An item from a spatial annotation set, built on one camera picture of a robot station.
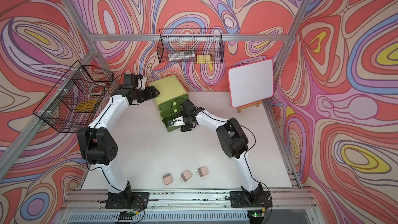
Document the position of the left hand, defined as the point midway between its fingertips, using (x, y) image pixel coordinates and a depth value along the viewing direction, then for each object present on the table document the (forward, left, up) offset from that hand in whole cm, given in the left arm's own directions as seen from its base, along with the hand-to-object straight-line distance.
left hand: (155, 93), depth 91 cm
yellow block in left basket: (-18, +27, +10) cm, 34 cm away
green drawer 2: (-6, -10, -9) cm, 15 cm away
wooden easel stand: (+6, -66, -16) cm, 68 cm away
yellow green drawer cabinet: (-1, -10, +1) cm, 10 cm away
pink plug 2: (-41, -19, -20) cm, 49 cm away
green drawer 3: (-12, -8, -20) cm, 24 cm away
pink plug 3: (-38, -28, -19) cm, 51 cm away
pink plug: (-42, -10, -20) cm, 48 cm away
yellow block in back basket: (+16, -29, +13) cm, 36 cm away
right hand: (-9, -16, -18) cm, 25 cm away
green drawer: (-3, -11, -4) cm, 12 cm away
